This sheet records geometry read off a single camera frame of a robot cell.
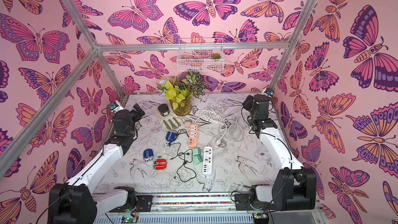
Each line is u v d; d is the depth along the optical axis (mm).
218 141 922
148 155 872
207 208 730
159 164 835
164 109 1061
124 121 612
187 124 1013
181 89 940
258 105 596
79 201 396
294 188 404
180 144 939
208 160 852
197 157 854
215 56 925
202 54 961
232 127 973
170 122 1030
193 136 947
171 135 947
